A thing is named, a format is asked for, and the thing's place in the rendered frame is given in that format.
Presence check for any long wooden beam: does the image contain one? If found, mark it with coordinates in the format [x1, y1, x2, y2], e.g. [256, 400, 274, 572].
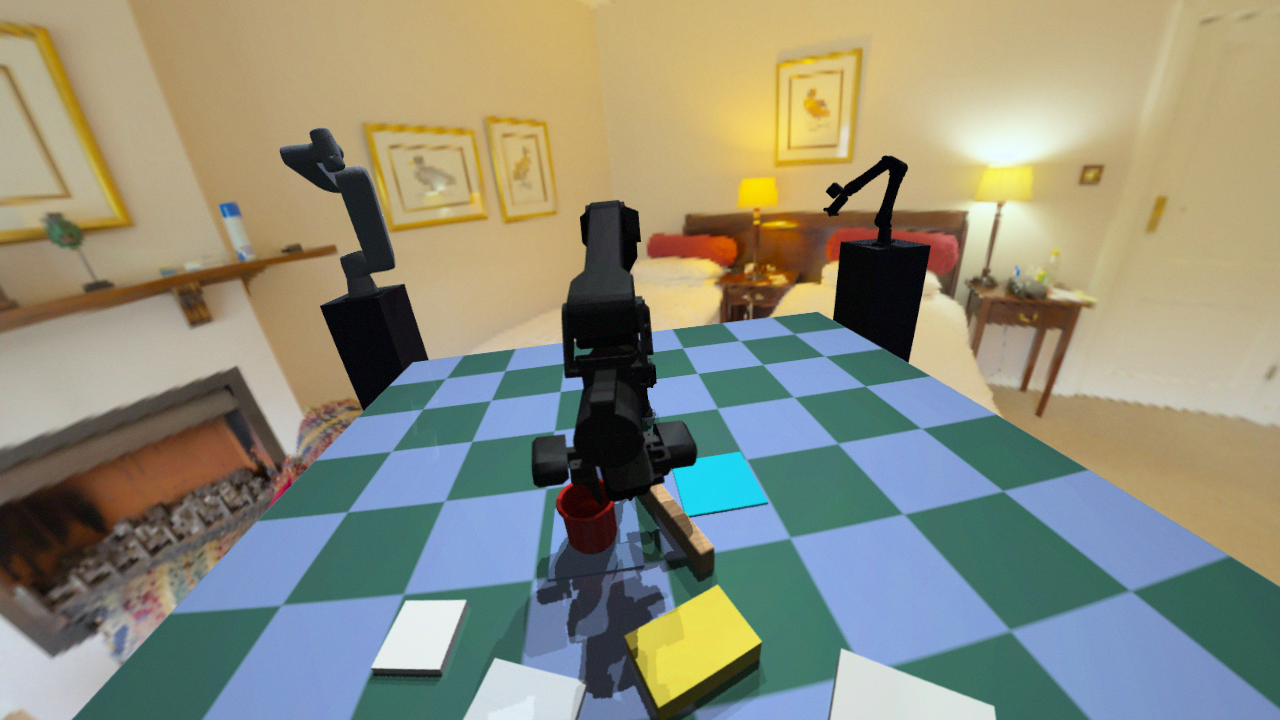
[643, 484, 716, 574]

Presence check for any yellow rectangular block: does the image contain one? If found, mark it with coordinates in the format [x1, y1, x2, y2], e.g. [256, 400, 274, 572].
[625, 585, 762, 720]

